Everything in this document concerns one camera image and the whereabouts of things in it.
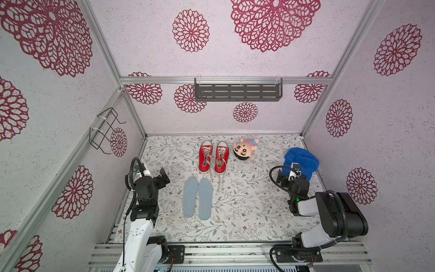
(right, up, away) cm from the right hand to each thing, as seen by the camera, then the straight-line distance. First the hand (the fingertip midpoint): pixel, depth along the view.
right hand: (289, 169), depth 92 cm
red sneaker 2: (-47, +8, +14) cm, 49 cm away
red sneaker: (-37, +6, +11) cm, 39 cm away
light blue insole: (-55, -12, +5) cm, 56 cm away
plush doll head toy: (-24, +11, +11) cm, 28 cm away
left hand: (-69, -1, -10) cm, 70 cm away
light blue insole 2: (-46, -16, -1) cm, 48 cm away
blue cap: (+16, +3, +10) cm, 19 cm away
